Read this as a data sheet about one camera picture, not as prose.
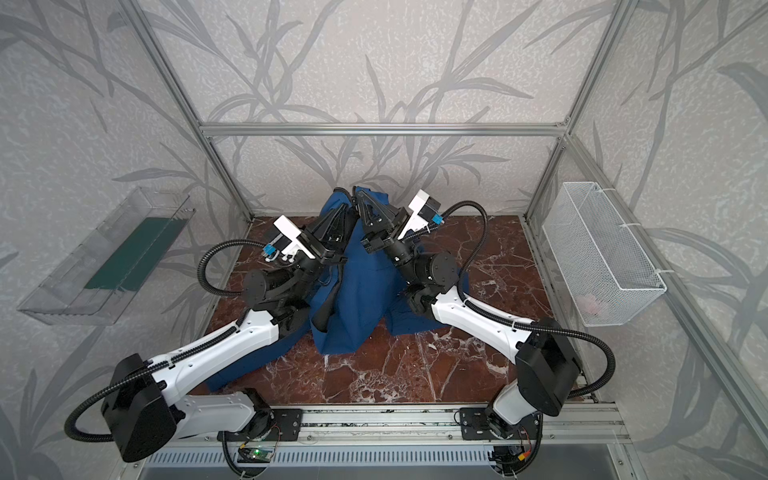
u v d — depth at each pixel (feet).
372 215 1.83
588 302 2.37
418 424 2.47
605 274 2.01
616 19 2.36
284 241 1.47
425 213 1.60
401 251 1.79
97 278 2.10
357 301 2.16
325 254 1.63
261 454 2.32
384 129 3.17
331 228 1.67
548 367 1.39
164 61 2.58
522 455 2.30
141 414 1.25
